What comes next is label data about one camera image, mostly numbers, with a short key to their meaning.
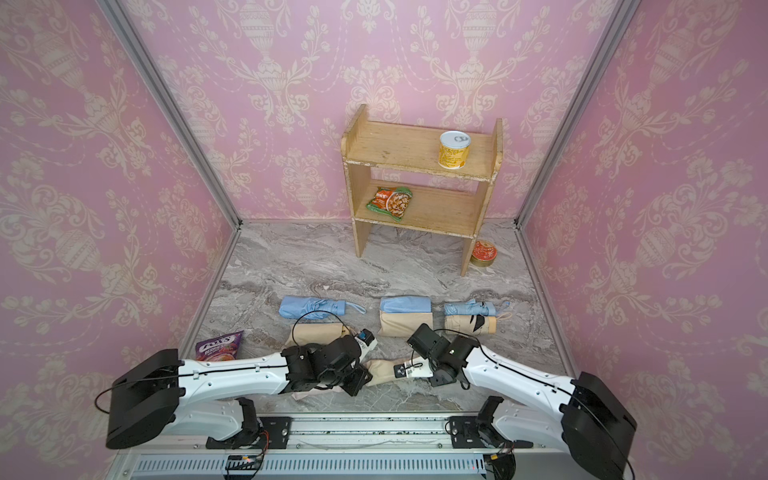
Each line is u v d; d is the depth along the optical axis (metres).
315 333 0.87
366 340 0.73
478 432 0.66
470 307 0.92
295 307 0.93
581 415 0.41
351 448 0.73
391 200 0.97
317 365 0.62
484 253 1.06
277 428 0.75
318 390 0.69
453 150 0.71
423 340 0.64
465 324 0.89
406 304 0.94
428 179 1.09
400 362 0.81
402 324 0.90
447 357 0.58
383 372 0.79
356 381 0.71
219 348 0.83
